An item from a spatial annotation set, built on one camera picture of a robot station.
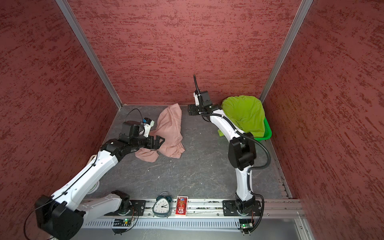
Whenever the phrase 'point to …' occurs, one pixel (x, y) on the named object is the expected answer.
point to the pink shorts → (168, 127)
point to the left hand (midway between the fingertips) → (157, 141)
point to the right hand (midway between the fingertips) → (192, 110)
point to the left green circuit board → (122, 222)
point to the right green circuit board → (246, 223)
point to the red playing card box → (181, 205)
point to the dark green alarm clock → (161, 206)
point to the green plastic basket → (268, 132)
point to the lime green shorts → (247, 113)
